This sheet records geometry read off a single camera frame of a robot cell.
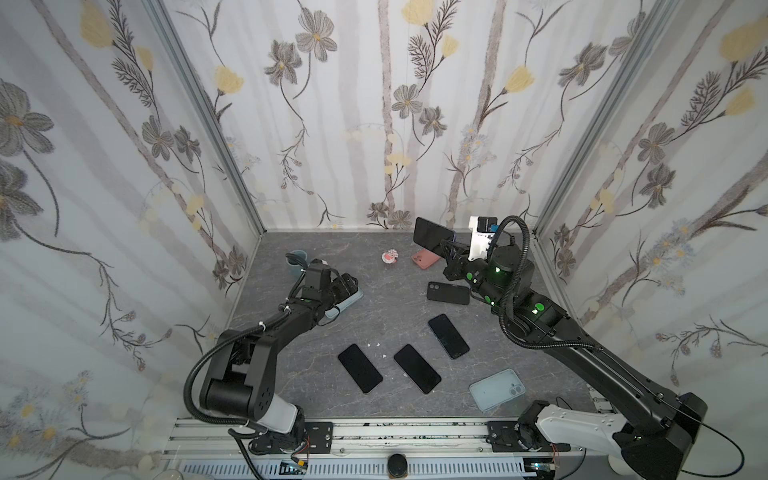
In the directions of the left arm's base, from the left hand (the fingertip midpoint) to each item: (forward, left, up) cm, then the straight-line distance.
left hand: (347, 277), depth 92 cm
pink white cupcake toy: (+15, -15, -10) cm, 23 cm away
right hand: (-10, -24, +29) cm, 39 cm away
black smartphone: (-24, -4, -12) cm, 28 cm away
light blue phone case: (-6, +5, -13) cm, 15 cm away
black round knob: (-49, -13, -1) cm, 51 cm away
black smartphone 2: (-25, -21, -11) cm, 35 cm away
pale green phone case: (-32, -43, -11) cm, 55 cm away
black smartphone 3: (-17, -32, -10) cm, 38 cm away
